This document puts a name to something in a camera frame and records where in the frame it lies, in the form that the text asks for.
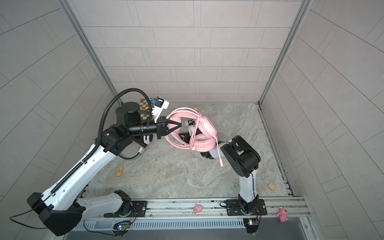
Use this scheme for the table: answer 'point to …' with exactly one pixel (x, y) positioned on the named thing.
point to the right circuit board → (251, 224)
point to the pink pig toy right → (283, 215)
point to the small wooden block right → (271, 186)
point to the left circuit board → (123, 225)
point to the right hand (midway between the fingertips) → (177, 137)
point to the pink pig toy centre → (198, 208)
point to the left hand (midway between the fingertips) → (182, 126)
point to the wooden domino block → (119, 170)
